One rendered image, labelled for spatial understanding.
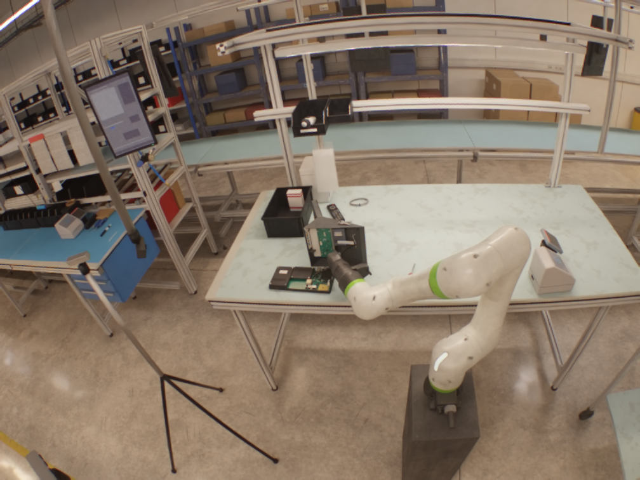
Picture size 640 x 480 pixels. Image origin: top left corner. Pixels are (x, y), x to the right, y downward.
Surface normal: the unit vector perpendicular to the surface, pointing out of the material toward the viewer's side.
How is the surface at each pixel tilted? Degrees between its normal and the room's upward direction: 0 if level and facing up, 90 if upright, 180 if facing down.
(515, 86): 90
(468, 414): 0
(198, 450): 0
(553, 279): 90
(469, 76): 90
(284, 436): 0
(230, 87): 90
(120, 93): 101
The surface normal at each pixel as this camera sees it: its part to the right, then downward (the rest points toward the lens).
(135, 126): 0.29, 0.70
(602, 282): -0.14, -0.79
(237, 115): -0.16, 0.62
